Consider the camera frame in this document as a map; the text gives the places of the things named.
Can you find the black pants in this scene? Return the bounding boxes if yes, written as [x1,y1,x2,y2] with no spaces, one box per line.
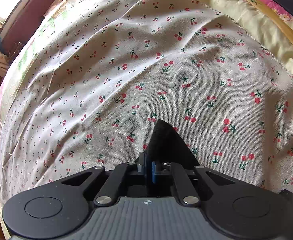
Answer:
[144,119,199,171]

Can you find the dark red headboard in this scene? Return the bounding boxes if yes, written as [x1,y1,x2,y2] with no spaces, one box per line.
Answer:
[0,0,55,55]

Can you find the cherry print bed sheet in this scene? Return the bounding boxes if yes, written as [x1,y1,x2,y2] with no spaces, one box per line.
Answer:
[0,0,293,205]

